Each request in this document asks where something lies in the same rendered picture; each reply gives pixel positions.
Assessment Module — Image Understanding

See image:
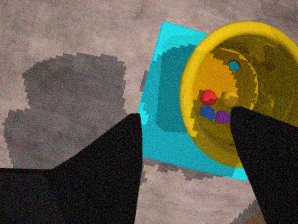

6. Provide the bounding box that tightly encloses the orange flat bar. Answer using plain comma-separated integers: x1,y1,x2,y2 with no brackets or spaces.
243,208,266,224

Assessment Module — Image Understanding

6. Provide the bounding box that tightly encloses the purple marble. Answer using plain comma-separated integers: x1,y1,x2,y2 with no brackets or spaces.
214,111,230,124

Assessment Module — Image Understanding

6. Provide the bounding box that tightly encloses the red marble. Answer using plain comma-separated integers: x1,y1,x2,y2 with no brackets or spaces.
201,91,217,105

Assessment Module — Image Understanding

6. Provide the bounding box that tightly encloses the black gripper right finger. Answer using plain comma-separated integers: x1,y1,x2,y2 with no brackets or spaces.
230,105,298,224

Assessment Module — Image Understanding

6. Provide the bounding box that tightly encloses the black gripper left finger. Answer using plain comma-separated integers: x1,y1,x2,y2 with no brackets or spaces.
0,113,142,224

